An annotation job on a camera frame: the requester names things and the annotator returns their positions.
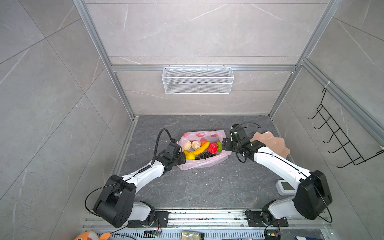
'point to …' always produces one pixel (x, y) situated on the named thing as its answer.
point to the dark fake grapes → (205, 155)
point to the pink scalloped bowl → (275, 144)
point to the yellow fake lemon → (190, 156)
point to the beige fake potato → (187, 146)
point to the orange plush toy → (92, 235)
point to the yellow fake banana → (199, 150)
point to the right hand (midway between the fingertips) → (226, 141)
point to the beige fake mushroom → (196, 144)
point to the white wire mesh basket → (195, 80)
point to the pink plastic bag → (211, 136)
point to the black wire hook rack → (355, 158)
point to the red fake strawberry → (212, 147)
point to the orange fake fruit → (204, 142)
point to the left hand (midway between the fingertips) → (183, 153)
